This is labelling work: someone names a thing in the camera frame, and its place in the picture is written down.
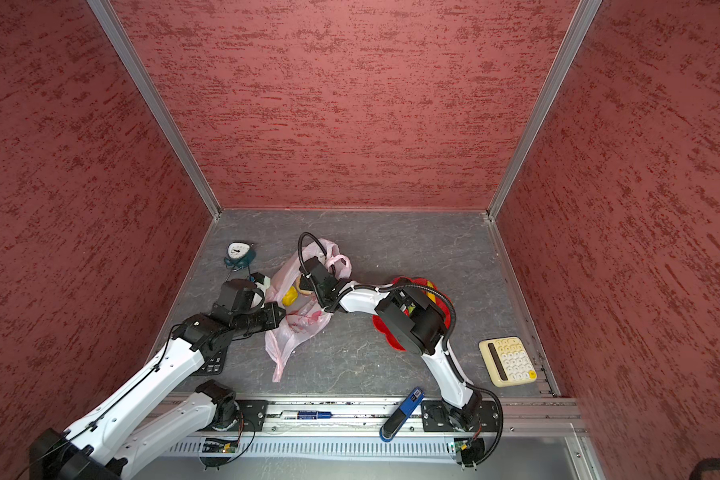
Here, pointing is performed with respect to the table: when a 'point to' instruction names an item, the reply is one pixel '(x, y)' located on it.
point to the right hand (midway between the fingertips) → (305, 277)
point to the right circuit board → (469, 451)
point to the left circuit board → (215, 445)
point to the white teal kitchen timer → (239, 255)
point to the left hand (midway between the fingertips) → (285, 319)
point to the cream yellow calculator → (508, 361)
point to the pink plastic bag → (304, 313)
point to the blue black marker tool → (401, 415)
